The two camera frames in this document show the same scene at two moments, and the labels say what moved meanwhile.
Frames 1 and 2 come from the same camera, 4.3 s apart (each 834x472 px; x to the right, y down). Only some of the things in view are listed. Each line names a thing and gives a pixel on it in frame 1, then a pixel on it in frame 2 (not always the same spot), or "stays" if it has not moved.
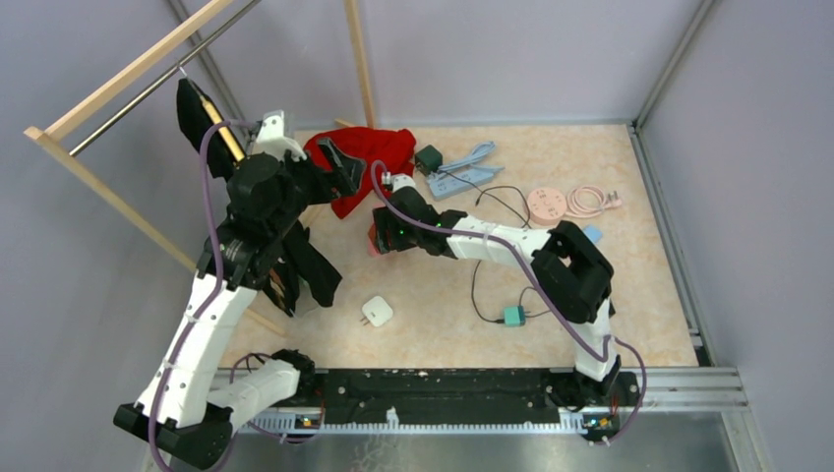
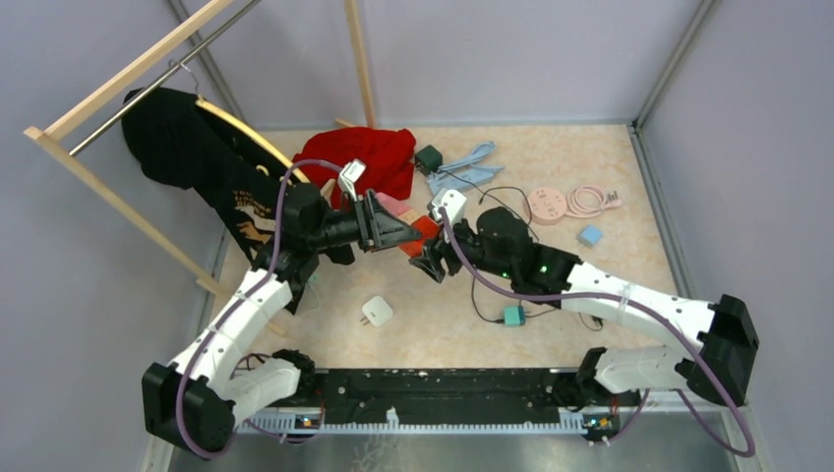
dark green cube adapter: (428, 159) stays
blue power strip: (463, 174) stays
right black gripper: (385, 223) → (431, 261)
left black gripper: (349, 171) → (373, 221)
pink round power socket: (546, 206) stays
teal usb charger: (514, 317) stays
